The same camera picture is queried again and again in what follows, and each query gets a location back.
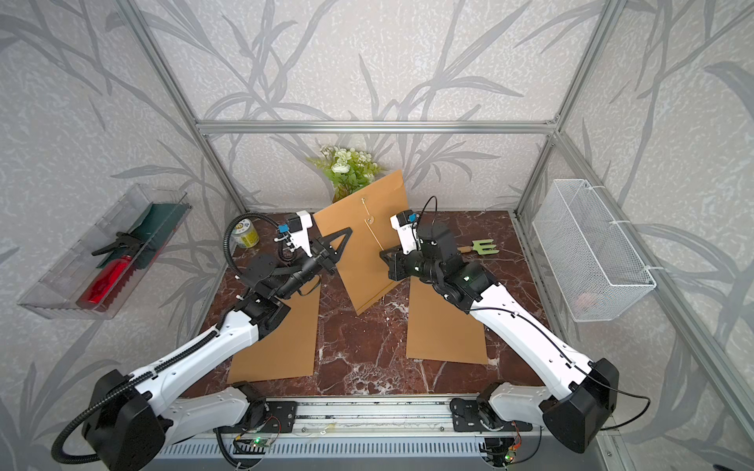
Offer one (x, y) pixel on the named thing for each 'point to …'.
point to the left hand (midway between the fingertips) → (351, 234)
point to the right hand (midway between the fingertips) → (380, 252)
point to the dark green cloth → (155, 228)
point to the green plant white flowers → (347, 170)
